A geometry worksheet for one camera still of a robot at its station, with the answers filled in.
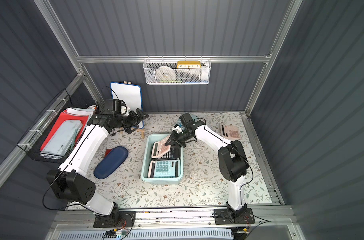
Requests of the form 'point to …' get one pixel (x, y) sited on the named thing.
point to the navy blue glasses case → (114, 158)
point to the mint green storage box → (150, 138)
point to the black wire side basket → (32, 143)
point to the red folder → (67, 116)
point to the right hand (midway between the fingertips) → (169, 143)
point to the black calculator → (174, 153)
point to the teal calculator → (167, 168)
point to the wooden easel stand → (137, 128)
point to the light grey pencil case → (60, 141)
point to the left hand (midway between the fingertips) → (145, 120)
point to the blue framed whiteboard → (130, 95)
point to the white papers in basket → (81, 111)
